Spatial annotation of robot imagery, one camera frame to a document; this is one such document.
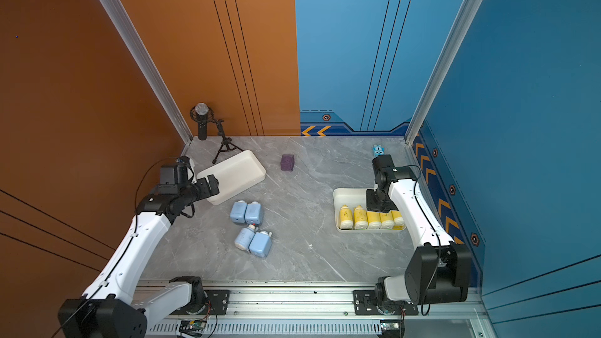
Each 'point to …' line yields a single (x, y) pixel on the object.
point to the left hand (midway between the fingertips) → (207, 181)
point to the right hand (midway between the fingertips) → (376, 206)
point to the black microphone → (202, 113)
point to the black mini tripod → (225, 144)
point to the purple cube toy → (287, 162)
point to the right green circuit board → (390, 326)
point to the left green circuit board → (194, 327)
